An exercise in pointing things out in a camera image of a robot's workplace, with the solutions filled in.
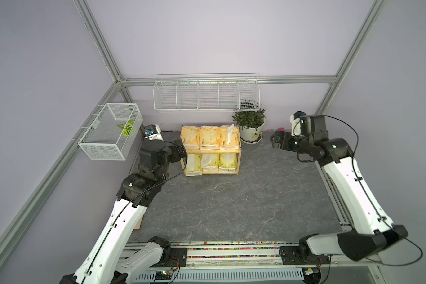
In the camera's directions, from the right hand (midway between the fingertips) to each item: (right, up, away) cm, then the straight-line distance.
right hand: (280, 138), depth 72 cm
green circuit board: (-48, -56, -1) cm, 74 cm away
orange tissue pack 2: (-39, +2, +12) cm, 41 cm away
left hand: (-43, -2, -6) cm, 44 cm away
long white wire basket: (-32, +27, +26) cm, 49 cm away
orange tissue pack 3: (-30, +1, +12) cm, 32 cm away
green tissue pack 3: (-39, -14, +24) cm, 48 cm away
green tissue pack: (-21, -12, +25) cm, 34 cm away
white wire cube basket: (-77, +2, +12) cm, 78 cm away
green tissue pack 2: (-30, -12, +26) cm, 42 cm away
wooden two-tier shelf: (-30, -5, +12) cm, 33 cm away
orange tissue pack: (-20, +1, +10) cm, 23 cm away
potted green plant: (-7, +10, +30) cm, 33 cm away
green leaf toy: (-68, +6, +9) cm, 69 cm away
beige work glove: (-63, -40, +9) cm, 75 cm away
